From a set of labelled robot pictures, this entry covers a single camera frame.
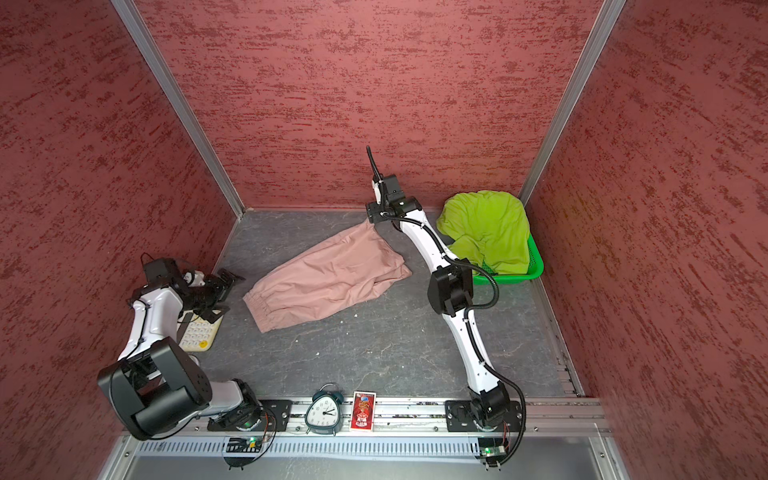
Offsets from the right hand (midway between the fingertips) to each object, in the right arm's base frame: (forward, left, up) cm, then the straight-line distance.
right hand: (377, 212), depth 100 cm
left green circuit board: (-63, +33, -16) cm, 73 cm away
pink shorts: (-15, +11, -14) cm, 23 cm away
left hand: (-29, +40, -3) cm, 49 cm away
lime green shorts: (+4, -43, -14) cm, 45 cm away
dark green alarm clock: (-58, +14, -11) cm, 61 cm away
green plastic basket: (-19, -52, -10) cm, 56 cm away
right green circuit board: (-66, -27, -16) cm, 74 cm away
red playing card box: (-57, +4, -14) cm, 59 cm away
